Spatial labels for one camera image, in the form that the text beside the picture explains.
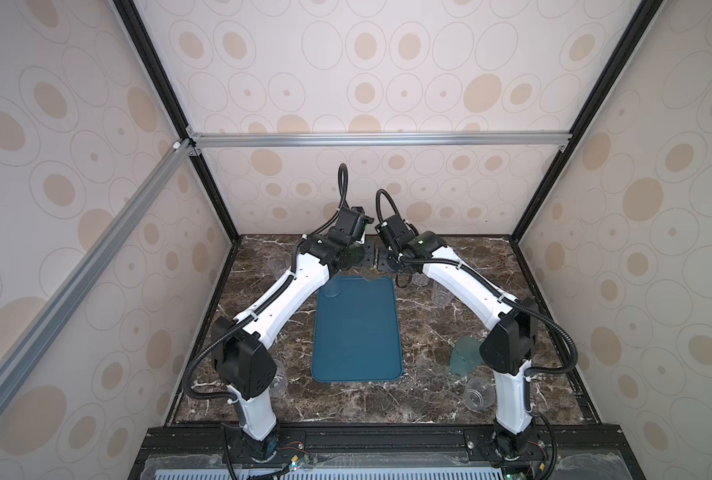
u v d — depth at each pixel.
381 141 0.91
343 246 0.60
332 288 1.02
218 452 0.73
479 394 0.81
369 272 0.81
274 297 0.48
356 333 0.94
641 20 0.69
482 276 1.09
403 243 0.63
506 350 0.53
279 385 0.83
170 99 0.81
